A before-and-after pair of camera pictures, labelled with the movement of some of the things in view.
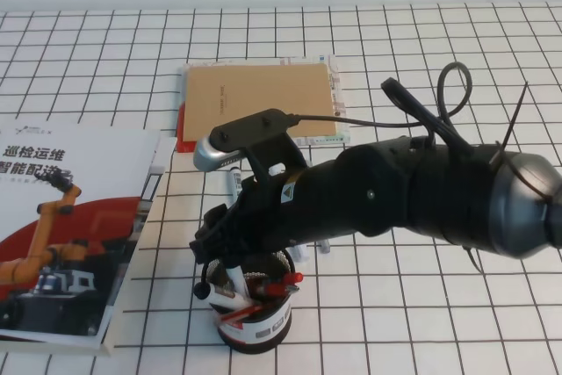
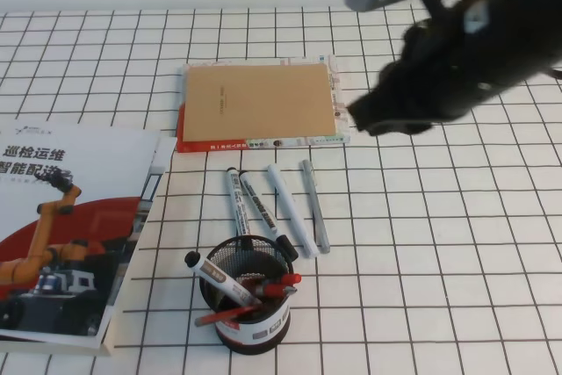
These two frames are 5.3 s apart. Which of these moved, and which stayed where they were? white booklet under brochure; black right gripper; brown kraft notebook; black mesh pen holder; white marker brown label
Moved: black right gripper; white marker brown label
Stayed: white booklet under brochure; black mesh pen holder; brown kraft notebook
